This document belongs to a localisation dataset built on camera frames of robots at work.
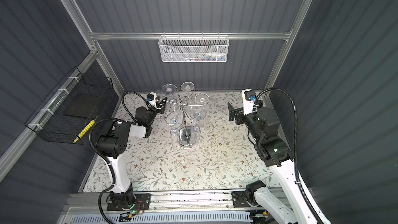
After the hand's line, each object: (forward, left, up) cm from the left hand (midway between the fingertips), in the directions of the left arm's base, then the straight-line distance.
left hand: (162, 96), depth 94 cm
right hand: (-26, -40, +21) cm, 52 cm away
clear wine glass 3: (-17, -24, +14) cm, 33 cm away
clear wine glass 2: (-9, -17, +16) cm, 25 cm away
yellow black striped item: (-28, +29, +9) cm, 42 cm away
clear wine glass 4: (-26, -21, +14) cm, 37 cm away
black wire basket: (-17, +40, +11) cm, 44 cm away
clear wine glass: (-6, 0, +8) cm, 10 cm away
